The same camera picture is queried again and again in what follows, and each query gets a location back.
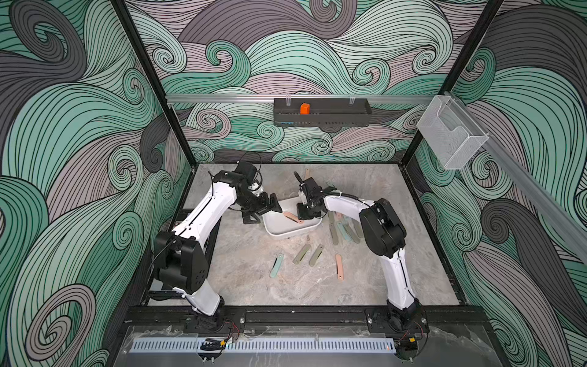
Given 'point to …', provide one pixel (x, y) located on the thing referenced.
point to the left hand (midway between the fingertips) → (272, 212)
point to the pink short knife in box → (293, 217)
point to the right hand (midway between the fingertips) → (303, 215)
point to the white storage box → (277, 224)
